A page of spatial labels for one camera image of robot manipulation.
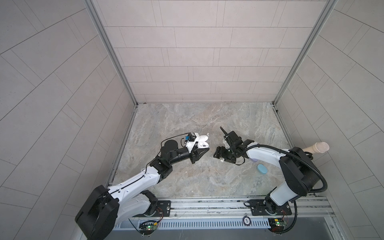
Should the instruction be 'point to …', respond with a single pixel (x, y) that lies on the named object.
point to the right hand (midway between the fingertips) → (216, 158)
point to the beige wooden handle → (318, 147)
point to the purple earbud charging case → (255, 160)
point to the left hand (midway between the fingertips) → (209, 147)
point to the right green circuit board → (276, 224)
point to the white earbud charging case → (202, 143)
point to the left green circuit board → (147, 230)
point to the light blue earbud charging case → (262, 168)
